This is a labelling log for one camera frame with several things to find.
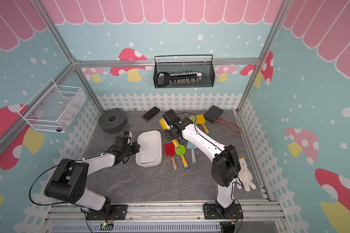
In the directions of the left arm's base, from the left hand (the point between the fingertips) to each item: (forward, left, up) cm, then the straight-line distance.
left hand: (140, 147), depth 95 cm
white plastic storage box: (-4, -6, -3) cm, 8 cm away
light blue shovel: (+4, -33, -3) cm, 33 cm away
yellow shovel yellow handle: (+6, -16, +17) cm, 24 cm away
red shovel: (0, -19, -4) cm, 20 cm away
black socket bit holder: (+31, -15, +32) cm, 47 cm away
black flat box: (+35, -53, -4) cm, 63 cm away
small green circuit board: (-42, +11, -6) cm, 44 cm away
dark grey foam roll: (+21, +24, +2) cm, 32 cm away
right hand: (+2, -20, +13) cm, 24 cm away
